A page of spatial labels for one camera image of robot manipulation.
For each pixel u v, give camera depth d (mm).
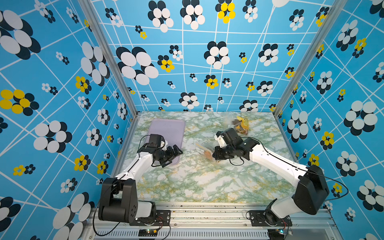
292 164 463
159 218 726
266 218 648
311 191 421
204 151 870
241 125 1077
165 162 812
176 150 789
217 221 738
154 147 693
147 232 721
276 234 699
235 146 619
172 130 1102
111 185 433
